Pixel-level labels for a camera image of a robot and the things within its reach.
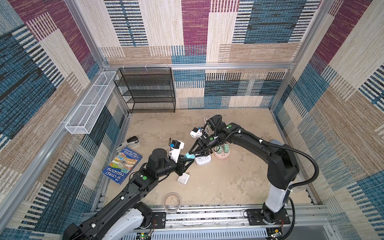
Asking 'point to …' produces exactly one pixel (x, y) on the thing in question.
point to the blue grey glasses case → (276, 142)
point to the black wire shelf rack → (147, 89)
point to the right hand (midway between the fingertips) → (193, 157)
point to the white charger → (184, 178)
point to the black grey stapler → (131, 142)
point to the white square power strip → (203, 160)
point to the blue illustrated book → (121, 165)
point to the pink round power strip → (223, 155)
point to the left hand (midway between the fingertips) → (191, 156)
